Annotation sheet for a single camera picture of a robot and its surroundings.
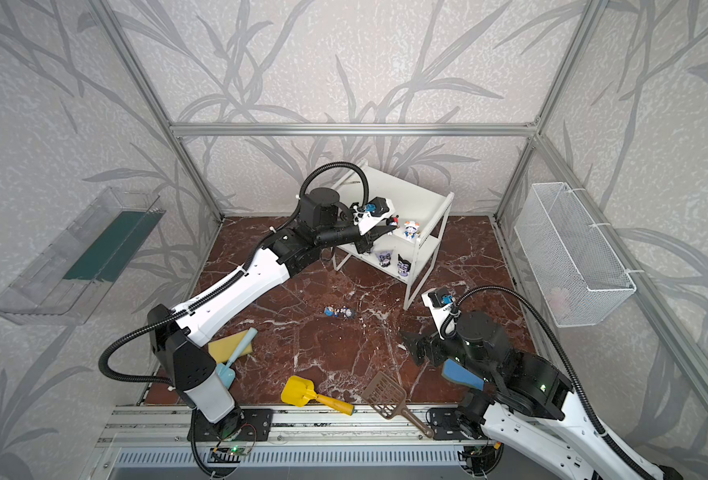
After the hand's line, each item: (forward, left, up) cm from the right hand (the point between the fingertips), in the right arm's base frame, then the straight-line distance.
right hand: (416, 313), depth 66 cm
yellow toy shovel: (-11, +29, -23) cm, 39 cm away
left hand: (+19, +5, +13) cm, 24 cm away
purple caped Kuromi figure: (+19, +7, -6) cm, 21 cm away
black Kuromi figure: (+16, +1, -6) cm, 17 cm away
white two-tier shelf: (+19, +1, -4) cm, 19 cm away
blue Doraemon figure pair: (+12, +19, -25) cm, 34 cm away
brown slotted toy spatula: (-12, +6, -26) cm, 29 cm away
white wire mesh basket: (+6, -33, +9) cm, 34 cm away
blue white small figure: (+16, +1, +10) cm, 19 cm away
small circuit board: (-24, +45, -25) cm, 57 cm away
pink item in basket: (+5, -36, -5) cm, 36 cm away
